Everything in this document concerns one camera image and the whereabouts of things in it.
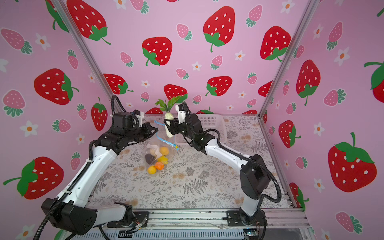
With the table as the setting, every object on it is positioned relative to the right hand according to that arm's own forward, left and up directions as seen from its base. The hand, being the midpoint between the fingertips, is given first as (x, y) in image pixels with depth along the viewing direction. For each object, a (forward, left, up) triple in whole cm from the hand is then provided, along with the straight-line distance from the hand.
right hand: (166, 119), depth 75 cm
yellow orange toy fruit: (-5, +4, -22) cm, 23 cm away
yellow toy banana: (-9, +4, -25) cm, 27 cm away
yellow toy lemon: (-16, +10, -28) cm, 33 cm away
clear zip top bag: (-9, +2, -5) cm, 10 cm away
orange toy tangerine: (-13, +6, -27) cm, 31 cm away
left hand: (-4, +3, -2) cm, 6 cm away
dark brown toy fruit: (-9, +13, -27) cm, 31 cm away
